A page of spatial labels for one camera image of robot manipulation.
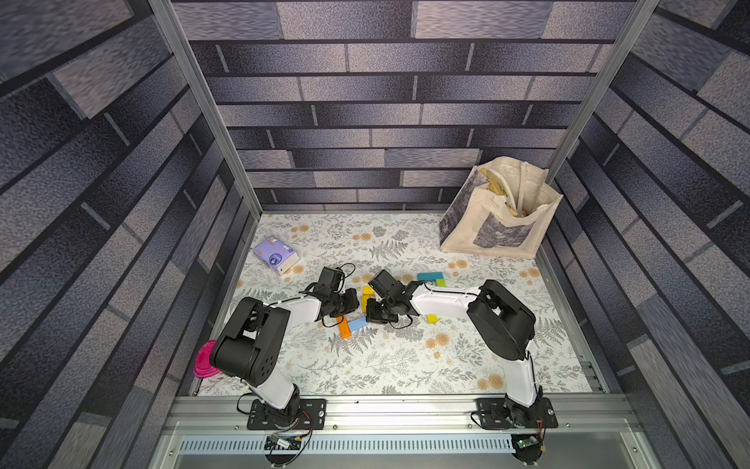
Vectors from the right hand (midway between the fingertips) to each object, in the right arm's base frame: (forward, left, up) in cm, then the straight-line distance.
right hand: (363, 317), depth 91 cm
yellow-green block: (0, -22, +1) cm, 22 cm away
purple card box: (+20, +30, +6) cm, 37 cm away
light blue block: (-2, +2, 0) cm, 3 cm away
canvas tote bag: (+25, -42, +25) cm, 55 cm away
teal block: (+16, -23, 0) cm, 28 cm away
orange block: (-4, +6, +2) cm, 7 cm away
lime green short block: (+14, -26, 0) cm, 30 cm away
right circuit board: (-31, -45, -5) cm, 55 cm away
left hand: (+5, +1, +2) cm, 6 cm away
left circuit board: (-33, +20, 0) cm, 39 cm away
